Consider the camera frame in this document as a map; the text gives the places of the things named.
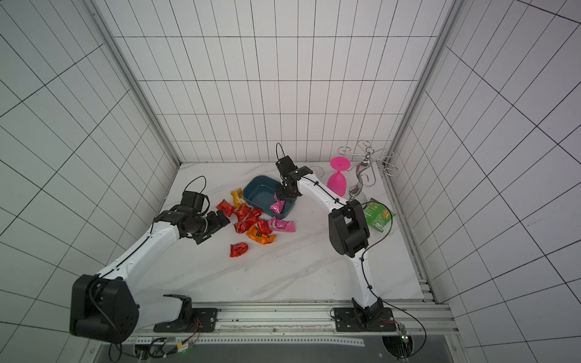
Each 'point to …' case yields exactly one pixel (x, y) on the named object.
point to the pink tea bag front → (278, 206)
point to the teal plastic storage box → (259, 192)
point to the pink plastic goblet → (337, 181)
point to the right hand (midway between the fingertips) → (274, 195)
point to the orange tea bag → (255, 234)
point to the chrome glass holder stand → (365, 167)
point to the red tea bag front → (237, 249)
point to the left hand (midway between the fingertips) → (220, 230)
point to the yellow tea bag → (238, 199)
